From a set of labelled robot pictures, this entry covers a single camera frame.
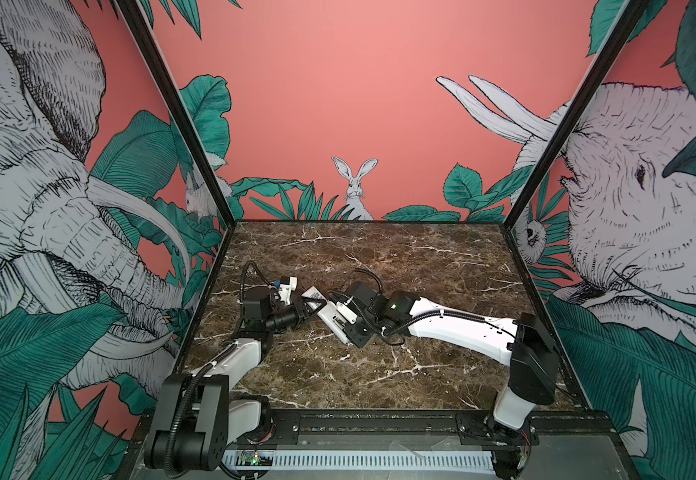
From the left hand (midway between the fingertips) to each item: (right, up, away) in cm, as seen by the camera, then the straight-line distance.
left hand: (325, 301), depth 80 cm
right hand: (+5, -7, -2) cm, 9 cm away
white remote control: (+1, -3, 0) cm, 3 cm away
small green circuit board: (-16, -36, -10) cm, 40 cm away
